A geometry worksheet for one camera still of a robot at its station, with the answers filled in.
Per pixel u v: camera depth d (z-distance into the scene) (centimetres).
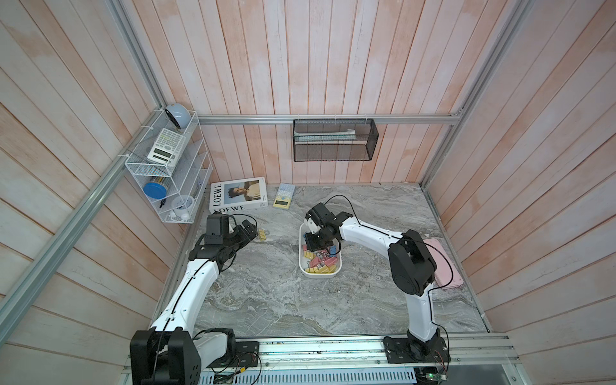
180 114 82
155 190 76
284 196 114
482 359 76
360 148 107
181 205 90
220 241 62
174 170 73
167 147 76
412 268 52
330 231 70
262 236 101
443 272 88
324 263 91
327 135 88
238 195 112
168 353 39
